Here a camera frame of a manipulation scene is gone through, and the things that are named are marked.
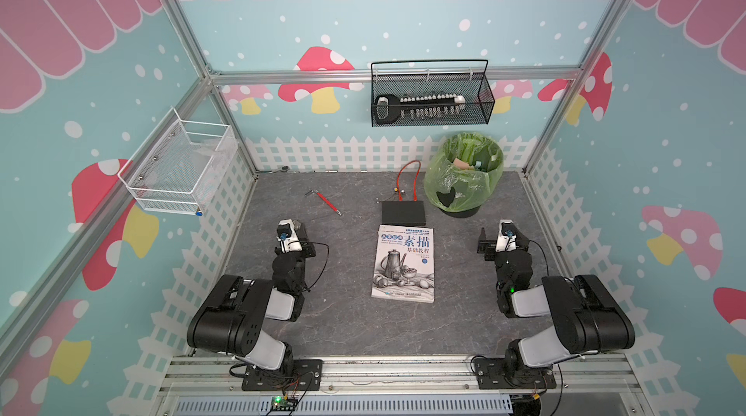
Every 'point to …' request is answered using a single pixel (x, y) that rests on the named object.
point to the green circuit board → (283, 403)
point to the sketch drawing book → (404, 264)
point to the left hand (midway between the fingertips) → (301, 227)
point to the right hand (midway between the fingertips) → (500, 228)
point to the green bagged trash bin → (459, 177)
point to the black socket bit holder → (389, 108)
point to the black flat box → (403, 213)
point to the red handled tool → (322, 197)
